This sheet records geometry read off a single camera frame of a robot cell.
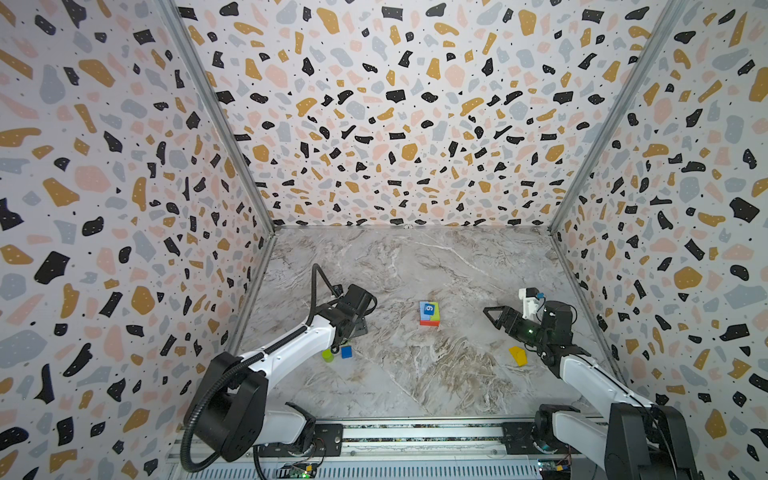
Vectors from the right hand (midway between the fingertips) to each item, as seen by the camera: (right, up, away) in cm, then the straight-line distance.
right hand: (490, 309), depth 86 cm
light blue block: (-19, -3, +7) cm, 20 cm away
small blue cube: (-42, -13, +3) cm, 44 cm away
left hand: (-40, -4, +1) cm, 40 cm away
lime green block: (-15, -3, +7) cm, 17 cm away
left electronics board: (-48, -35, -15) cm, 62 cm away
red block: (-15, -6, +8) cm, 18 cm away
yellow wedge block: (+9, -14, +1) cm, 16 cm away
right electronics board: (+11, -36, -14) cm, 40 cm away
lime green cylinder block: (-47, -13, 0) cm, 49 cm away
